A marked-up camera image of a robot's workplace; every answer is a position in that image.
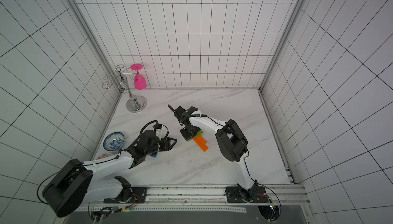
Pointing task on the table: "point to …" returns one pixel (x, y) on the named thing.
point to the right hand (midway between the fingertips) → (191, 132)
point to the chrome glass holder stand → (135, 104)
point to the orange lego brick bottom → (203, 147)
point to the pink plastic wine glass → (139, 81)
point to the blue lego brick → (154, 155)
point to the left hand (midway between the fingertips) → (172, 143)
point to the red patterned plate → (105, 155)
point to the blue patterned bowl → (113, 141)
